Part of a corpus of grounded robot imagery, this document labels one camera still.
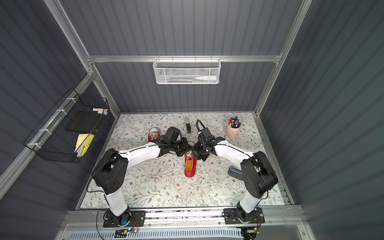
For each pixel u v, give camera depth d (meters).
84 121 0.78
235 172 0.85
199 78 0.91
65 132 0.72
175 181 0.87
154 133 1.02
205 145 0.71
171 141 0.73
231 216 0.73
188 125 1.08
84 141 0.63
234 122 0.96
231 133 1.00
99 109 0.85
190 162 0.87
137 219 0.73
